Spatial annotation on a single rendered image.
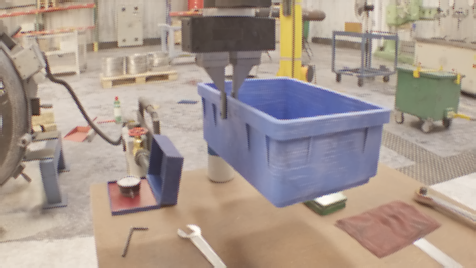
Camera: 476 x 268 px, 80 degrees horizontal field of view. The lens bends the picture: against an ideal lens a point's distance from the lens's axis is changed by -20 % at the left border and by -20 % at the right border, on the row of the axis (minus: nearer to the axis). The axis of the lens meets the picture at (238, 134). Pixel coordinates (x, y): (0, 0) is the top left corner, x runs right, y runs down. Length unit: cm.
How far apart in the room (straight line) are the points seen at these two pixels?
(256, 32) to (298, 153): 18
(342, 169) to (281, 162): 10
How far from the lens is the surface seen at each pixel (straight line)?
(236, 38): 49
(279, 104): 73
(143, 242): 66
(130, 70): 552
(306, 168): 44
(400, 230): 70
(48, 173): 182
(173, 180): 74
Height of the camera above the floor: 85
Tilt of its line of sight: 18 degrees down
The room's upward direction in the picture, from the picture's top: straight up
